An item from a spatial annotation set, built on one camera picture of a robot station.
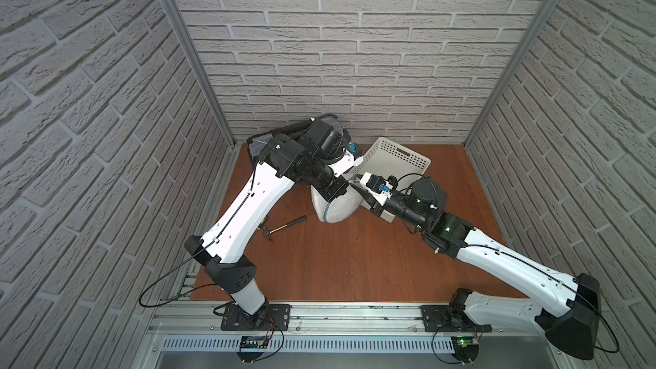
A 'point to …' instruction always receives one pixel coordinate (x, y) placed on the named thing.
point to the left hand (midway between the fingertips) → (348, 187)
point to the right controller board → (465, 348)
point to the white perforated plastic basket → (385, 157)
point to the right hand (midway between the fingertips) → (360, 177)
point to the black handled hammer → (266, 232)
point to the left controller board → (252, 348)
